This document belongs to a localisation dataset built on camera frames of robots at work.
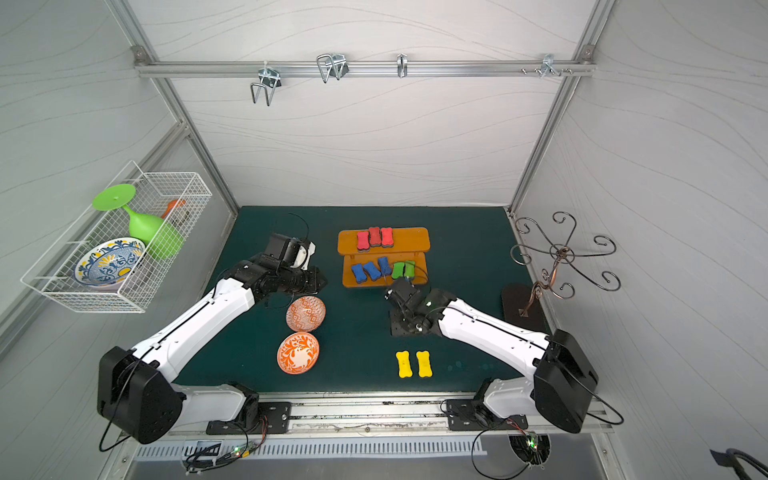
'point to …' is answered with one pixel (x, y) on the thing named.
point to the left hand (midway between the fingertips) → (326, 282)
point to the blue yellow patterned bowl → (110, 263)
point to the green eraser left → (398, 269)
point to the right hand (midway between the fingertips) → (398, 321)
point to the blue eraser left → (359, 273)
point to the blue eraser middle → (372, 271)
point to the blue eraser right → (384, 266)
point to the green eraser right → (410, 268)
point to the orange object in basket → (171, 206)
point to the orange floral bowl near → (298, 353)
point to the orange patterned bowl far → (305, 313)
